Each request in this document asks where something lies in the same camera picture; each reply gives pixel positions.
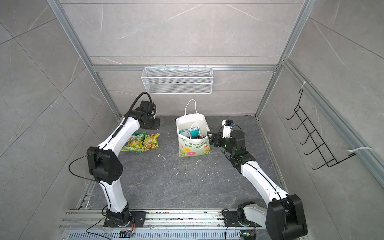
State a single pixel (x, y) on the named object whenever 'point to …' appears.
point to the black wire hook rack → (322, 148)
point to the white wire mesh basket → (175, 80)
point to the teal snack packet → (195, 133)
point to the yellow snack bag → (150, 142)
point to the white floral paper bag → (188, 147)
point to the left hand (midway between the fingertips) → (156, 121)
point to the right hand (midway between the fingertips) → (212, 131)
